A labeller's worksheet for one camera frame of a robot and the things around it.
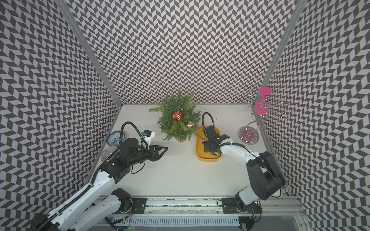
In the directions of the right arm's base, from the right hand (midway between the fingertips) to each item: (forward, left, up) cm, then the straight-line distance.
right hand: (211, 148), depth 89 cm
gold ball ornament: (+4, +12, +20) cm, 23 cm away
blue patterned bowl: (+8, +65, 0) cm, 65 cm away
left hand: (-7, +26, +14) cm, 30 cm away
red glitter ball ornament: (+3, +19, +29) cm, 34 cm away
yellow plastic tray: (-3, +6, -3) cm, 8 cm away
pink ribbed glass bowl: (-2, +65, 0) cm, 65 cm away
